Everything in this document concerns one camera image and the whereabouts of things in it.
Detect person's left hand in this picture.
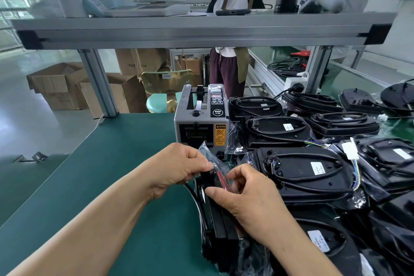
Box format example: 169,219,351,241
132,142,215,201

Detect person's right hand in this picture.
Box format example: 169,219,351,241
205,163,299,248

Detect group of bagged black lamps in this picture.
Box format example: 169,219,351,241
226,91,414,276

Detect unbagged black lamps with cables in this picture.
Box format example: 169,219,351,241
339,78,414,117

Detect person's left forearm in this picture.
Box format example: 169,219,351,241
6,172,163,276

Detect person's right forearm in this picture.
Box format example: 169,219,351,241
265,217,344,276

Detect grey tape dispenser machine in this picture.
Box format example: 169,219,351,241
173,84,230,151

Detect green round stool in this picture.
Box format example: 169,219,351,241
146,93,177,114

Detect white power socket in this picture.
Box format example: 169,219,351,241
285,77,308,94

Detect grey metal shelf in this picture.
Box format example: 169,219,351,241
12,12,394,50

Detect white flat scale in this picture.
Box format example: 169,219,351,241
107,0,191,17

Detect black phone on shelf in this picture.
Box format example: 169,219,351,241
215,9,252,16

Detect white handset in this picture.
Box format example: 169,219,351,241
83,0,110,16

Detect black cup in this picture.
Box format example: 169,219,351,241
273,0,298,13

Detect window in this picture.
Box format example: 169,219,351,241
0,0,30,50

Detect metal floor bracket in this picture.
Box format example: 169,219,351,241
14,151,49,163

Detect bundle of black cables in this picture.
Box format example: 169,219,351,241
268,58,308,73

